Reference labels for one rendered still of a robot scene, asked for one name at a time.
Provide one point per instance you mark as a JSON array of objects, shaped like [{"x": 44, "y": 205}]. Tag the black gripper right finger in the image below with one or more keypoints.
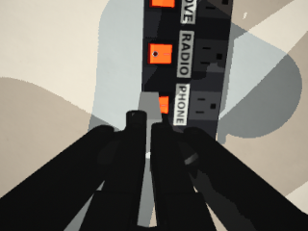
[{"x": 238, "y": 196}]

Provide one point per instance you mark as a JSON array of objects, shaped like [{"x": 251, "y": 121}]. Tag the black power strip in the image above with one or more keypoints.
[{"x": 184, "y": 52}]

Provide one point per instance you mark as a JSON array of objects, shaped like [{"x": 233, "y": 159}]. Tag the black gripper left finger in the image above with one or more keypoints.
[{"x": 51, "y": 197}]

